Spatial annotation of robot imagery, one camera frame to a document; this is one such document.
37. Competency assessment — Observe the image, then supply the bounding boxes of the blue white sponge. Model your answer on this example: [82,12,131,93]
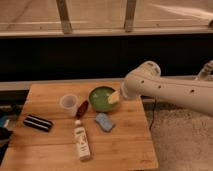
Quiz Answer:
[95,113,115,132]

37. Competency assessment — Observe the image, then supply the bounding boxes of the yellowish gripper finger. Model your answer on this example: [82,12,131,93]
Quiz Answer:
[108,91,120,104]

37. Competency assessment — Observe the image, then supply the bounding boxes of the dark objects at left edge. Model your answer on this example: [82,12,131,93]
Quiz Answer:
[0,106,17,165]

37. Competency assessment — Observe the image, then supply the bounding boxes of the metal window frame post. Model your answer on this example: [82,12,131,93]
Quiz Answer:
[56,0,72,34]

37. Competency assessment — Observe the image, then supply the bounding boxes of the white lotion bottle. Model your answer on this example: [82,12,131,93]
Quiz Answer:
[74,120,91,161]

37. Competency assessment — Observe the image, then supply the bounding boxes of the black striped eraser block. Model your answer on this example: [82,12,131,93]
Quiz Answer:
[23,115,53,132]

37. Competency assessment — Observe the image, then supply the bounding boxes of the brown small bottle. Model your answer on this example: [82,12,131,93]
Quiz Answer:
[76,100,89,119]

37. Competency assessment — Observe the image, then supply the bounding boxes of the green ceramic bowl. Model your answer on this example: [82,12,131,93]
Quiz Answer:
[88,86,119,113]

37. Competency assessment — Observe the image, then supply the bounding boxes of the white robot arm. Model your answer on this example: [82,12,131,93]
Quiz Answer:
[108,60,213,117]

